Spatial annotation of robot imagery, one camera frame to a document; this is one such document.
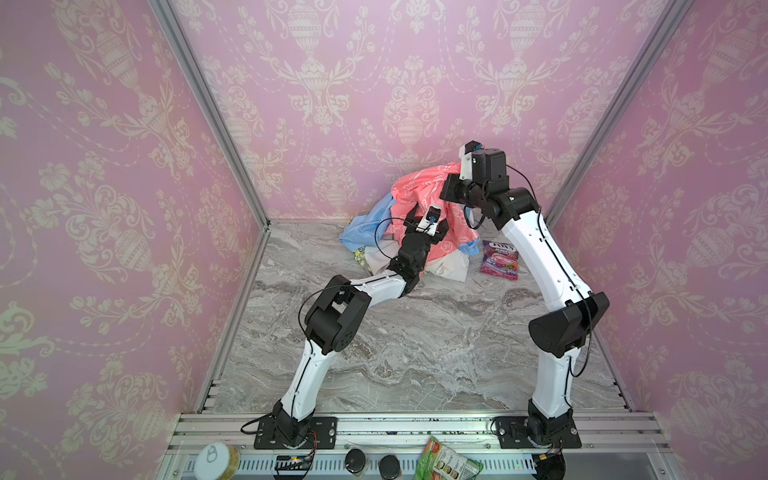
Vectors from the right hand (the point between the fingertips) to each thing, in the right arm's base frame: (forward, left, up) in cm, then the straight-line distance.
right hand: (442, 181), depth 79 cm
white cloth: (-5, -7, -31) cm, 32 cm away
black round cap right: (-59, +17, -28) cm, 67 cm away
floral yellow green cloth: (+5, +26, -36) cm, 44 cm away
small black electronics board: (-56, +40, -40) cm, 80 cm away
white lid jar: (-56, +55, -32) cm, 85 cm away
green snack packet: (-58, +6, -35) cm, 68 cm away
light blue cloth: (+7, +21, -23) cm, 32 cm away
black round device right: (-59, -22, -40) cm, 75 cm away
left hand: (+2, +2, -10) cm, 11 cm away
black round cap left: (-58, +24, -27) cm, 68 cm away
